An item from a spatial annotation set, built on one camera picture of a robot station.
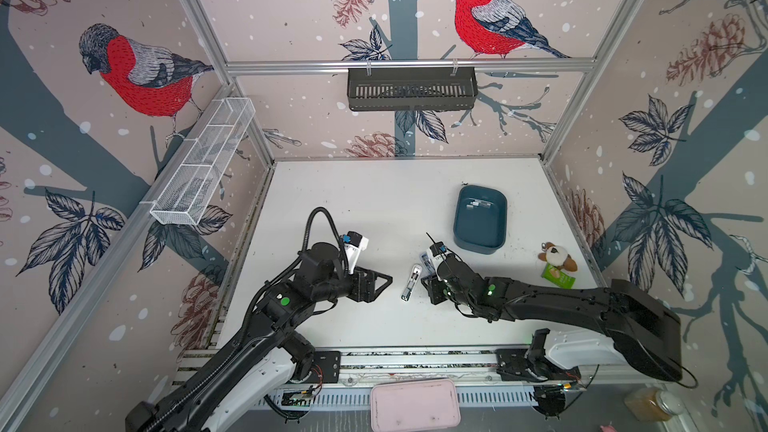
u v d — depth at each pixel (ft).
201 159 2.60
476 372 2.40
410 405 2.20
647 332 1.37
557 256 2.96
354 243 2.16
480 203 3.51
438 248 2.44
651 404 2.03
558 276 2.88
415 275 2.87
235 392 1.74
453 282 2.04
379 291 2.15
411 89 3.41
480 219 3.32
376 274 2.25
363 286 2.06
